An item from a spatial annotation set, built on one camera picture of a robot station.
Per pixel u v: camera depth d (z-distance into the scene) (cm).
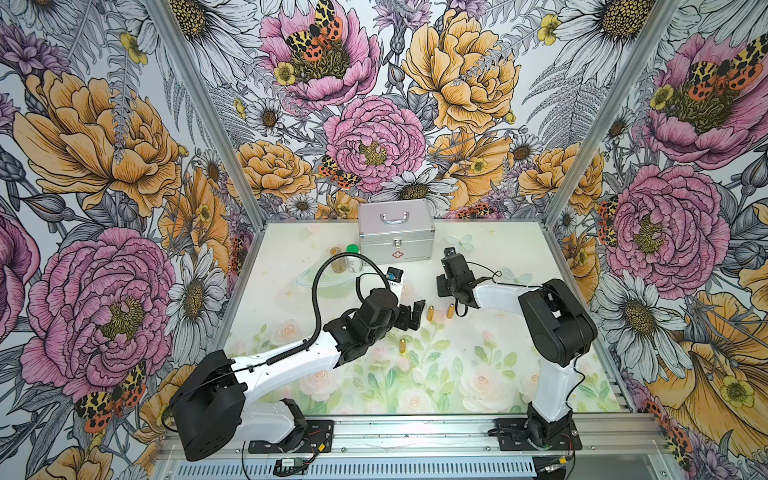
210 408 41
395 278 69
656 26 73
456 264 80
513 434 73
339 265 104
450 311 92
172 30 73
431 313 93
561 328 52
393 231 104
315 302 62
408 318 71
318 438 73
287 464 72
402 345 87
